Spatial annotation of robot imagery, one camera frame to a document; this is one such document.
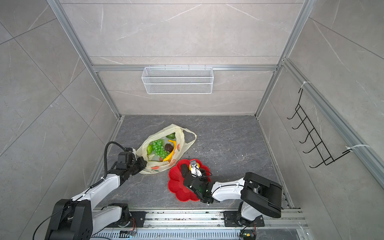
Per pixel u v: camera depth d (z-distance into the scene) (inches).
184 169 33.7
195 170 28.7
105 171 23.4
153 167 33.4
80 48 32.1
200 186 25.3
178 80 39.4
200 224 28.7
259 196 17.2
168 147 37.6
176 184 33.5
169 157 36.7
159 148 37.5
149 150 36.7
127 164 27.2
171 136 39.9
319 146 25.1
